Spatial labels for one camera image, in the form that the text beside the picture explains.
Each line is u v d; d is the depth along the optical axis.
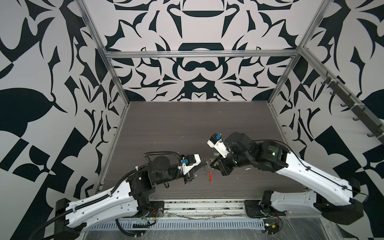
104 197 0.46
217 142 0.56
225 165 0.54
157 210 0.73
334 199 0.40
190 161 0.49
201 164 0.59
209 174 0.60
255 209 0.74
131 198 0.48
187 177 0.54
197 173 0.61
